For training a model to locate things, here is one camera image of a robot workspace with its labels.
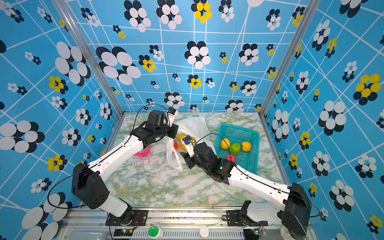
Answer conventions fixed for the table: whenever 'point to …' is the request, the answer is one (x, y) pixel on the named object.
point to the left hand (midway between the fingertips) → (180, 126)
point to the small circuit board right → (259, 231)
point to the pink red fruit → (232, 157)
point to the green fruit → (235, 148)
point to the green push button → (153, 231)
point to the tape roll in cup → (289, 235)
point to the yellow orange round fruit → (246, 146)
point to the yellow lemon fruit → (223, 144)
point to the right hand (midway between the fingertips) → (186, 149)
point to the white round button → (204, 231)
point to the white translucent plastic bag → (195, 126)
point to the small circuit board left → (123, 232)
